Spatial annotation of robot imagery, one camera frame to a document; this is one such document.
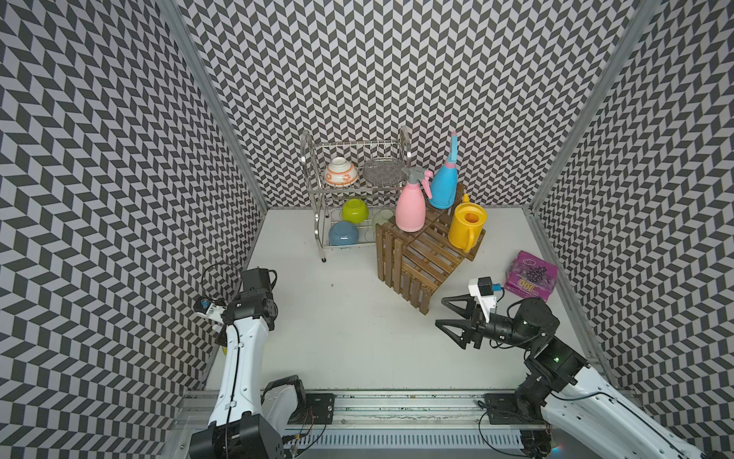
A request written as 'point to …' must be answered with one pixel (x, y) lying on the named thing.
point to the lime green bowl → (355, 210)
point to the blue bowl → (343, 233)
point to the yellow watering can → (466, 226)
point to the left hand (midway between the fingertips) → (232, 324)
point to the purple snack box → (530, 275)
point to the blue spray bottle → (445, 185)
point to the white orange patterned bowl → (340, 173)
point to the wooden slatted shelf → (412, 262)
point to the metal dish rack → (353, 185)
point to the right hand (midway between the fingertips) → (440, 318)
